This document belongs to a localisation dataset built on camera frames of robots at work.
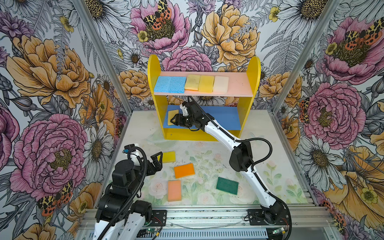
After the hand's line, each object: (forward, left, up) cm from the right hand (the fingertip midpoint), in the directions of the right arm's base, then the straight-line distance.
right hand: (174, 125), depth 92 cm
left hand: (-27, +6, +7) cm, 29 cm away
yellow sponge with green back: (+9, +3, +1) cm, 9 cm away
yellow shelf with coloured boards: (+33, -38, -7) cm, 51 cm away
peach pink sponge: (-33, 0, -17) cm, 37 cm away
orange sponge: (-22, -5, -16) cm, 28 cm away
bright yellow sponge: (-12, +5, -18) cm, 22 cm away
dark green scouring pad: (-32, -29, -15) cm, 46 cm away
